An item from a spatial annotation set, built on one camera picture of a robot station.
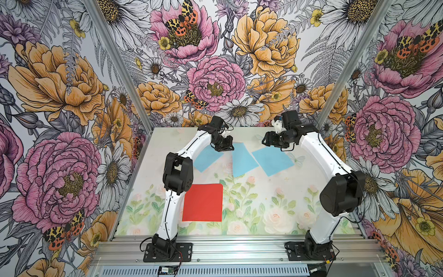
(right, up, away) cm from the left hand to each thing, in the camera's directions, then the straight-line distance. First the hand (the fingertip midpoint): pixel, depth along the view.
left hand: (234, 150), depth 95 cm
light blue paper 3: (+24, -6, +12) cm, 28 cm away
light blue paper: (-17, -4, +12) cm, 21 cm away
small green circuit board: (-28, -47, -25) cm, 60 cm away
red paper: (-16, -27, -3) cm, 32 cm away
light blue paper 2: (+6, -7, +13) cm, 16 cm away
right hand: (+17, +3, -9) cm, 19 cm away
